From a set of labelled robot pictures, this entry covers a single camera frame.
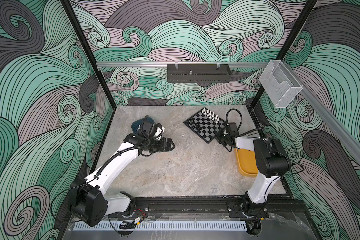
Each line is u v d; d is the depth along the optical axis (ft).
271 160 1.63
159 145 2.24
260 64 3.10
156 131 2.34
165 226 2.49
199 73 3.19
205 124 3.52
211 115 3.63
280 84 2.60
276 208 2.46
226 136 2.80
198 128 3.35
